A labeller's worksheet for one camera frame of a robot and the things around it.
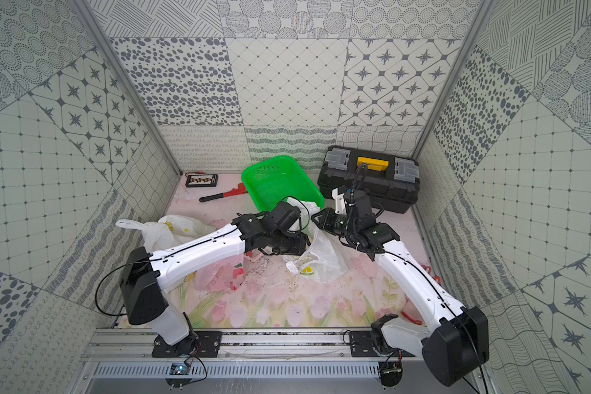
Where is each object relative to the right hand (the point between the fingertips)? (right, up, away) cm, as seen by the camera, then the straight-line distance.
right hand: (314, 220), depth 77 cm
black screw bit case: (-53, +15, +40) cm, 68 cm away
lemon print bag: (+3, -11, -5) cm, 12 cm away
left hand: (0, -10, -3) cm, 11 cm away
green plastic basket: (-19, +15, +41) cm, 48 cm away
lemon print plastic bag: (-48, -4, +1) cm, 48 cm away
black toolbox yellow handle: (+31, +14, +18) cm, 39 cm away
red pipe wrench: (-34, +11, +37) cm, 52 cm away
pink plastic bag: (-30, -19, +3) cm, 36 cm away
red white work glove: (+32, -30, +3) cm, 44 cm away
